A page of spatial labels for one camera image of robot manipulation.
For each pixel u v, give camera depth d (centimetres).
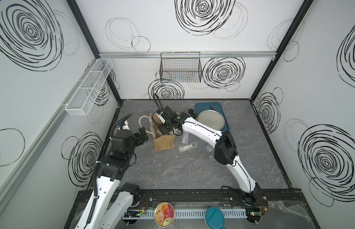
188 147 91
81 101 73
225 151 56
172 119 69
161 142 85
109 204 45
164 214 67
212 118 108
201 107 117
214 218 62
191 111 100
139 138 62
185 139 96
